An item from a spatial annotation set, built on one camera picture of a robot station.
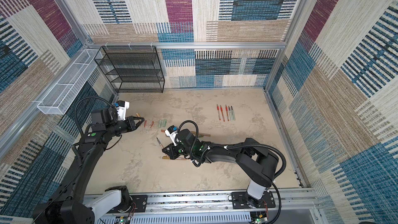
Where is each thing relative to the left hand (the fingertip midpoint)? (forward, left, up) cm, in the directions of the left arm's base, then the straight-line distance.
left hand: (142, 117), depth 77 cm
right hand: (-13, -10, -13) cm, 21 cm away
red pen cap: (+11, +3, -23) cm, 26 cm away
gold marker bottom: (-15, -11, -14) cm, 23 cm away
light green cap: (+11, -2, -23) cm, 26 cm away
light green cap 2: (+11, -5, -23) cm, 26 cm away
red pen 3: (+22, -47, -22) cm, 56 cm away
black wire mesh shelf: (+45, +18, -5) cm, 48 cm away
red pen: (+22, -41, -22) cm, 52 cm away
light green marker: (+17, -50, -22) cm, 58 cm away
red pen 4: (+6, -5, -23) cm, 25 cm away
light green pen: (+18, -49, -22) cm, 56 cm away
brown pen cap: (0, +2, +2) cm, 2 cm away
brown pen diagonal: (-9, -8, -10) cm, 16 cm away
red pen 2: (+18, -44, -23) cm, 53 cm away
